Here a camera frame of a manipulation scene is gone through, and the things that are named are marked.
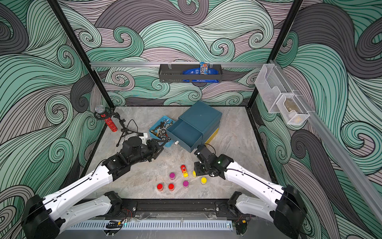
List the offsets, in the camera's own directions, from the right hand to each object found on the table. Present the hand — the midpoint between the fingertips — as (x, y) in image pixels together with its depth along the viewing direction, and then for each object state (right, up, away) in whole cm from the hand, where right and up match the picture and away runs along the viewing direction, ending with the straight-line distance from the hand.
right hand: (199, 168), depth 79 cm
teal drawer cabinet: (-5, +21, +3) cm, 22 cm away
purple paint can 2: (-8, -9, +1) cm, 12 cm away
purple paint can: (-15, -5, +3) cm, 16 cm away
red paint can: (-21, -10, -1) cm, 24 cm away
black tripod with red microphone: (-54, +30, +6) cm, 62 cm away
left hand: (-17, +15, -6) cm, 24 cm away
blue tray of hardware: (-27, +17, +24) cm, 40 cm away
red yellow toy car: (-9, -3, +6) cm, 11 cm away
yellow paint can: (+2, -8, +2) cm, 8 cm away
